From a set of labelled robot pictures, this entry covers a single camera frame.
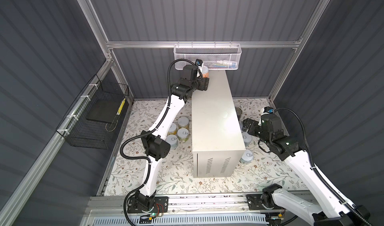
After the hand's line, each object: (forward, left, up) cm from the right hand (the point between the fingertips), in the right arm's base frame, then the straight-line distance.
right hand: (252, 124), depth 75 cm
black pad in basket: (+4, +75, +7) cm, 75 cm away
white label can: (+3, -2, -19) cm, 19 cm away
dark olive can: (+20, 0, -15) cm, 25 cm away
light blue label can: (+1, +44, -19) cm, 47 cm away
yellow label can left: (+9, +45, -19) cm, 49 cm away
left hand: (+24, +26, +12) cm, 38 cm away
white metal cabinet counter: (-17, +20, +10) cm, 28 cm away
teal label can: (-9, 0, -20) cm, 22 cm away
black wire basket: (-2, +80, +6) cm, 80 cm away
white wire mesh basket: (+72, +13, -3) cm, 73 cm away
